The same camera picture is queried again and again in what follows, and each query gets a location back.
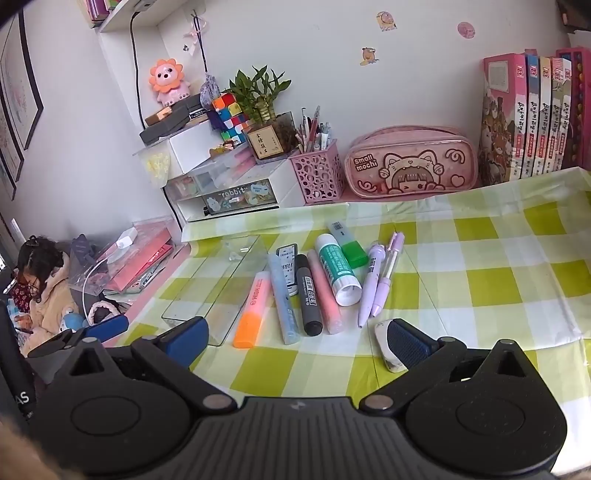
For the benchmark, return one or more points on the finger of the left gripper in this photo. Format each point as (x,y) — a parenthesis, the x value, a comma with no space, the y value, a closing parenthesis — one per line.
(69,338)

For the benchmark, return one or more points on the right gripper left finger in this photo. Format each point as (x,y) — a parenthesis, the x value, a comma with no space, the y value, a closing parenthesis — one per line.
(168,356)

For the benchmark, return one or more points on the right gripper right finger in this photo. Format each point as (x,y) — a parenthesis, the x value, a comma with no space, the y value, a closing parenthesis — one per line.
(427,361)

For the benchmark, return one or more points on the white eraser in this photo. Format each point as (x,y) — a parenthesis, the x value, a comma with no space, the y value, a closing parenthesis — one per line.
(395,342)

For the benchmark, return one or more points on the orange pink highlighter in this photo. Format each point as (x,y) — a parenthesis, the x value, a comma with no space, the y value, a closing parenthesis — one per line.
(251,319)

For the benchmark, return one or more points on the clear plastic organizer box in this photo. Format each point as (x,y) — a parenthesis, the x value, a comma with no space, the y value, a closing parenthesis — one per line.
(218,288)

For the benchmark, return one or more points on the pink marker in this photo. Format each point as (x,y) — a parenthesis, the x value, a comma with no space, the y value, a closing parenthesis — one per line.
(330,309)

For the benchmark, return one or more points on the green white glue stick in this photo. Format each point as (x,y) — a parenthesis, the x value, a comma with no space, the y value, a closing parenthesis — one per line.
(345,286)

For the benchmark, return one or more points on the purple dome-top pen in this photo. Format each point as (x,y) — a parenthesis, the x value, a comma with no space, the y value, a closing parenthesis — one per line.
(377,256)

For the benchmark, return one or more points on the black grey marker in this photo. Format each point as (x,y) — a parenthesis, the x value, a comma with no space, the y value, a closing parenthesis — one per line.
(310,311)

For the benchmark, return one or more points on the light blue pen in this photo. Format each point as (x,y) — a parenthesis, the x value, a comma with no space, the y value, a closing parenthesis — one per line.
(285,312)

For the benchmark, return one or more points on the lilac mechanical pencil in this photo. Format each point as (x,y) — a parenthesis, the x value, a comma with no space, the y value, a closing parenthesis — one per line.
(384,286)

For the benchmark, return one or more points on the green cap highlighter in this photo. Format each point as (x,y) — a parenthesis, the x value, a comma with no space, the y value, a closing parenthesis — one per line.
(352,250)

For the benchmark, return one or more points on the clear case pink book stack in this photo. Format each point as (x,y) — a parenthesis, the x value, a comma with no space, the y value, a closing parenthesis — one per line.
(94,269)

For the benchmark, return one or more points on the dark-haired doll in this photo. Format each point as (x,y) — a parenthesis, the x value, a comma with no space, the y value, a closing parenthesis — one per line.
(43,269)

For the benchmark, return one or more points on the white charger plug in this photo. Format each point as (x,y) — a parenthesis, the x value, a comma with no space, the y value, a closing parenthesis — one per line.
(125,240)

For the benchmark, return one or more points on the green checked tablecloth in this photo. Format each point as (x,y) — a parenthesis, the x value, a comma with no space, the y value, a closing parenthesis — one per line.
(508,261)

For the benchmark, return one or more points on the white drawer organizer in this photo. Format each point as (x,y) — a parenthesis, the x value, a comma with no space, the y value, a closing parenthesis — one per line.
(234,183)

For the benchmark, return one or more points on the pink cartoon pencil case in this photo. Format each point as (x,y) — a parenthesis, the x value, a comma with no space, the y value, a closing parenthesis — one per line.
(401,162)

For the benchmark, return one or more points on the pink perforated pen holder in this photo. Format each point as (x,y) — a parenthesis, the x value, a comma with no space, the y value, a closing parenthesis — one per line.
(320,175)

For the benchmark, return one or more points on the black stapler box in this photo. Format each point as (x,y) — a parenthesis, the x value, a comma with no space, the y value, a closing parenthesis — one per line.
(180,114)

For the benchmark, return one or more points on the pink boxed book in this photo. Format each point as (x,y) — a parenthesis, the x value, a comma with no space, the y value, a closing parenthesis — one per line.
(504,119)

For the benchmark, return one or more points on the bamboo plant in pot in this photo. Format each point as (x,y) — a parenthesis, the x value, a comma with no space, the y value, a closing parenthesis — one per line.
(270,134)

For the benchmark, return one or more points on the colourful rubik's cube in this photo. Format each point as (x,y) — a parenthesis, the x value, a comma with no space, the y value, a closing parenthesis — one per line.
(228,119)

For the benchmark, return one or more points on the black framed picture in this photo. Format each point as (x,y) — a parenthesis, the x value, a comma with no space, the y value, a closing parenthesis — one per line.
(20,87)

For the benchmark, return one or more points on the purple hanging charm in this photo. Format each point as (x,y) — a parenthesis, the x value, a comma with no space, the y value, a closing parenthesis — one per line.
(209,90)

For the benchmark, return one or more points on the pink lion figurine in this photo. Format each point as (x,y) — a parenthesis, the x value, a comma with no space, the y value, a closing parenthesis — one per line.
(168,82)

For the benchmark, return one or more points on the green spine book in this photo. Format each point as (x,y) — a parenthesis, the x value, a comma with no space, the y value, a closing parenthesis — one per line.
(564,77)

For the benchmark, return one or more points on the pink abacus frame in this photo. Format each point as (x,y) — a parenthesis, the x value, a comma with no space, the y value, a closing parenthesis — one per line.
(577,151)

